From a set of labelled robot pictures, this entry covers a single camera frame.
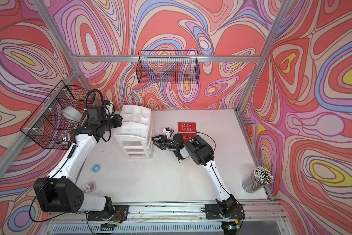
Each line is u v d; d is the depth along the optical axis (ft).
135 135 2.46
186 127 3.54
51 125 2.35
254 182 2.31
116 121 2.40
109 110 2.16
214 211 2.41
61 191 1.32
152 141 3.04
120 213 2.36
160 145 3.08
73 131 2.48
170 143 2.98
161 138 2.97
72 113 2.44
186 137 3.43
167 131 3.20
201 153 2.10
